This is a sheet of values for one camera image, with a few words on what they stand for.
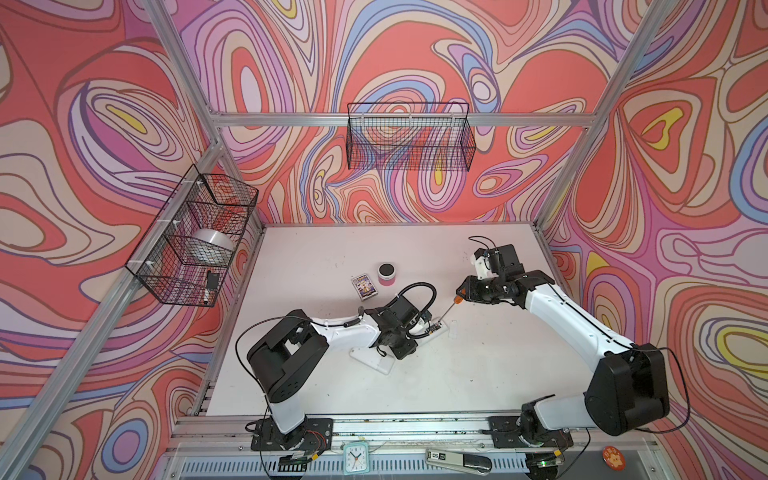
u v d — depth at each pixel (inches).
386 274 38.8
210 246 27.6
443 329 35.7
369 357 33.9
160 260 26.2
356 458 27.1
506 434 28.6
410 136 37.8
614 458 27.7
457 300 33.2
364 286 39.0
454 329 36.0
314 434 28.8
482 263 30.4
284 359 18.2
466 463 26.0
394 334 29.4
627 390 16.6
